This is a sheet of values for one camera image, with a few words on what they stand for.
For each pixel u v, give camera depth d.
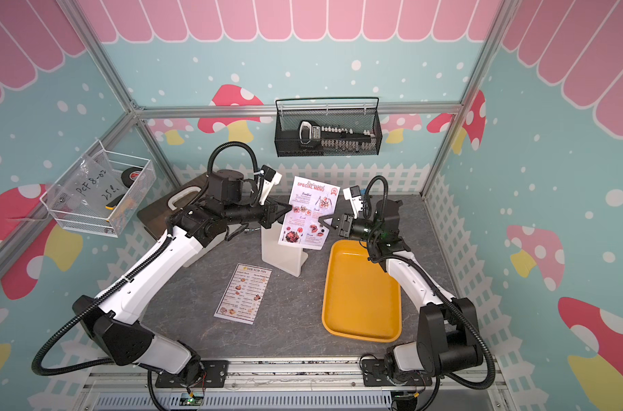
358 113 0.89
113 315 0.41
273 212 0.61
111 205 0.64
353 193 0.70
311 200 0.72
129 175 0.79
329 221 0.74
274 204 0.62
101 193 0.70
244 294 0.90
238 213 0.58
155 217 0.89
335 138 0.88
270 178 0.61
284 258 1.02
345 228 0.68
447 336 0.42
